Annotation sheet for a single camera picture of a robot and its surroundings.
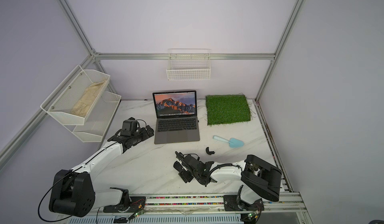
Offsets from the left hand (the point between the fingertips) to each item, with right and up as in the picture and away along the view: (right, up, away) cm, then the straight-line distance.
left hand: (148, 135), depth 89 cm
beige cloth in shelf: (-30, +19, -11) cm, 37 cm away
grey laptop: (+15, +12, +19) cm, 27 cm away
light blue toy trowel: (+54, -6, +7) cm, 54 cm away
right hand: (+24, -20, -3) cm, 31 cm away
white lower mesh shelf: (-32, +7, +2) cm, 33 cm away
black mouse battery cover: (+37, -11, +4) cm, 39 cm away
